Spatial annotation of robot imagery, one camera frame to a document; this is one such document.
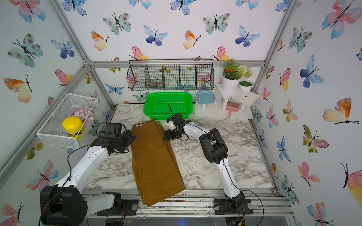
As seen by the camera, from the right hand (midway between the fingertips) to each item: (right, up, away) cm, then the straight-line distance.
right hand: (167, 136), depth 99 cm
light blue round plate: (+27, +28, +7) cm, 39 cm away
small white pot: (+55, +35, +3) cm, 66 cm away
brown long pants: (-4, -19, -15) cm, 25 cm away
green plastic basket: (-8, +23, +24) cm, 34 cm away
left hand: (-18, +1, -13) cm, 23 cm away
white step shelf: (+39, +20, +19) cm, 48 cm away
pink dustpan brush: (+51, +22, +19) cm, 59 cm away
